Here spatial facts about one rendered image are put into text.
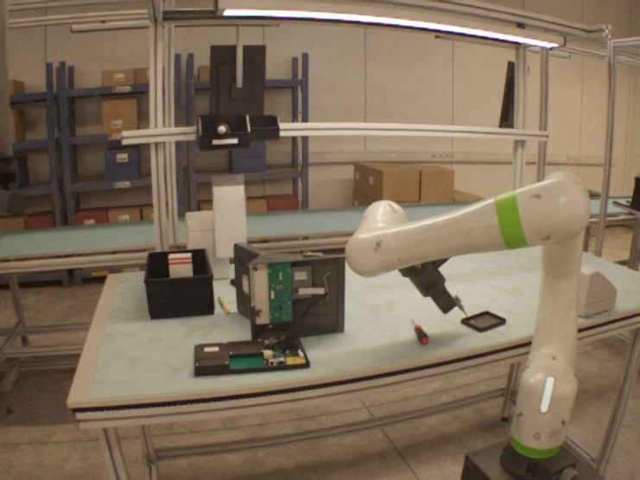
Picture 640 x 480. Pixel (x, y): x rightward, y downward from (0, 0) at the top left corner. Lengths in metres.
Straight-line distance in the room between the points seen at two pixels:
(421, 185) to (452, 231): 3.85
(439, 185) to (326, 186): 1.32
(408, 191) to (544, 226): 3.88
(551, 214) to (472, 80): 5.44
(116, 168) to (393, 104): 3.10
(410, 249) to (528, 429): 0.47
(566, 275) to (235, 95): 2.23
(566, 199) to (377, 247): 0.41
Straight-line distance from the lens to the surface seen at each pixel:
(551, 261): 1.14
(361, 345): 1.24
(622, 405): 2.13
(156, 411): 1.10
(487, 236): 0.96
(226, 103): 2.97
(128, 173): 4.77
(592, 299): 1.55
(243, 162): 4.83
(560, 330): 1.18
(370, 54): 5.69
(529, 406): 1.08
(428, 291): 1.25
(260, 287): 1.23
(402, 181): 4.72
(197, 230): 1.68
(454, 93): 6.17
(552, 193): 0.94
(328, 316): 1.30
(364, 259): 1.05
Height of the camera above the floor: 1.55
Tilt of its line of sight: 14 degrees down
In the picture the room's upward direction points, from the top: straight up
